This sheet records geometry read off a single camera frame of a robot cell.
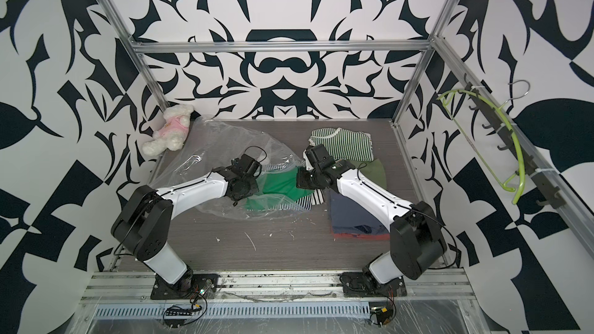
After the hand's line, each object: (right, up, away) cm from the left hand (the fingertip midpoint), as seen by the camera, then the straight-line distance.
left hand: (251, 184), depth 93 cm
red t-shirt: (+48, -17, -10) cm, 51 cm away
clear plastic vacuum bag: (-20, +17, +12) cm, 29 cm away
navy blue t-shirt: (+37, -10, -8) cm, 39 cm away
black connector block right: (+44, -35, -21) cm, 60 cm away
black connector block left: (-18, -37, -21) cm, 46 cm away
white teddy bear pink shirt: (-36, +21, +10) cm, 43 cm away
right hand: (+18, +4, -8) cm, 21 cm away
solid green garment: (+11, -1, -4) cm, 11 cm away
